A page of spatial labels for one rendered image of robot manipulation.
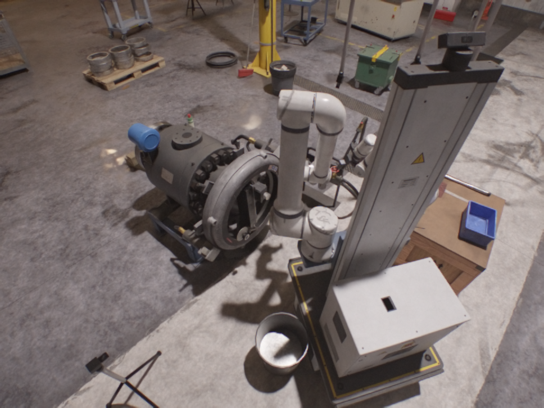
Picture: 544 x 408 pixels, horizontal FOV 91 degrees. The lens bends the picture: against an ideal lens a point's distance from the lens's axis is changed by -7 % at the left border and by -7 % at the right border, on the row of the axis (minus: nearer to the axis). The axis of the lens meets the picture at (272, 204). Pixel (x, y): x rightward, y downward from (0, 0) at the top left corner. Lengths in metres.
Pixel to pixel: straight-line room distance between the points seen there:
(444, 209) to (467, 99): 1.54
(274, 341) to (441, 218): 1.51
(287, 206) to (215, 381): 1.29
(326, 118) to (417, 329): 0.97
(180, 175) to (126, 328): 1.19
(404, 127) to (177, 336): 1.94
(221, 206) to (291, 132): 0.74
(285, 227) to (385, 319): 0.62
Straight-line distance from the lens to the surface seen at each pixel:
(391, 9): 7.35
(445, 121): 1.09
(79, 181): 3.72
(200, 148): 2.07
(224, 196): 1.71
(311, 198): 2.90
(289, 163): 1.24
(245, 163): 1.76
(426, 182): 1.28
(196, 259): 2.49
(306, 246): 1.59
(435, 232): 2.33
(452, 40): 0.96
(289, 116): 1.15
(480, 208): 2.57
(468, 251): 2.35
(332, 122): 1.16
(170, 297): 2.42
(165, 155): 2.19
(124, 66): 5.82
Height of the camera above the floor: 2.09
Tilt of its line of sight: 48 degrees down
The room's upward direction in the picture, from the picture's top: straight up
